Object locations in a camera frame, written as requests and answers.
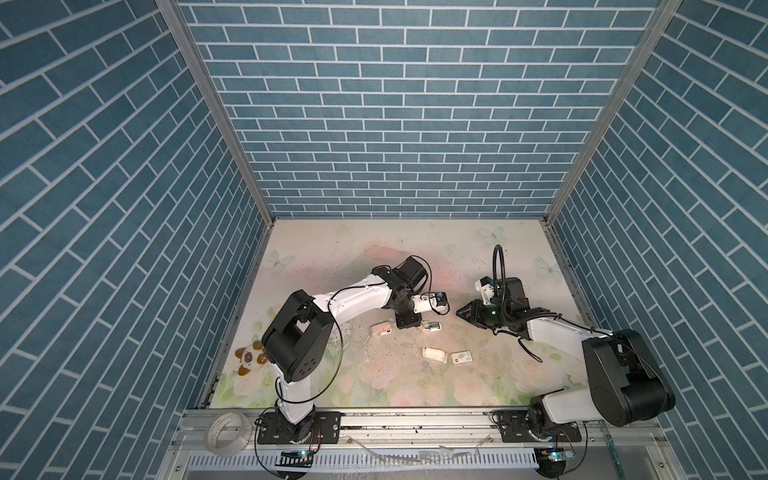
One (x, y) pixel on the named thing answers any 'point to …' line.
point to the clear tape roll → (228, 433)
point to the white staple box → (461, 357)
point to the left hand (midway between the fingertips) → (416, 318)
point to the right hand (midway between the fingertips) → (457, 310)
